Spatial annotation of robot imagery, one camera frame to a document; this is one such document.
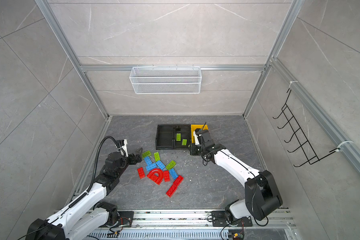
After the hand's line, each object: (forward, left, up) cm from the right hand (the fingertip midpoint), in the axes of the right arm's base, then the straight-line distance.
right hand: (190, 146), depth 87 cm
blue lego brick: (-3, +27, -10) cm, 29 cm away
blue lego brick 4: (-12, +11, -12) cm, 20 cm away
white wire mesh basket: (+43, +15, +18) cm, 49 cm away
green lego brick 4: (+11, +4, -12) cm, 17 cm away
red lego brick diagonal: (-17, +8, -12) cm, 22 cm away
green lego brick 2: (+15, +8, -10) cm, 19 cm away
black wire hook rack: (-14, -48, +21) cm, 54 cm away
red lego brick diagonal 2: (-22, +12, -11) cm, 28 cm away
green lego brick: (+2, +28, -10) cm, 30 cm away
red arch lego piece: (-13, +20, -11) cm, 26 cm away
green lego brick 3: (-6, +13, -11) cm, 18 cm away
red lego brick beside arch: (-14, +14, -10) cm, 22 cm away
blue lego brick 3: (-6, +19, -10) cm, 22 cm away
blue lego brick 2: (-7, +25, -10) cm, 27 cm away
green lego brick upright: (0, +22, -11) cm, 24 cm away
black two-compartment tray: (+19, +17, -15) cm, 30 cm away
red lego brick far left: (-11, +30, -10) cm, 34 cm away
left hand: (-1, +32, +4) cm, 33 cm away
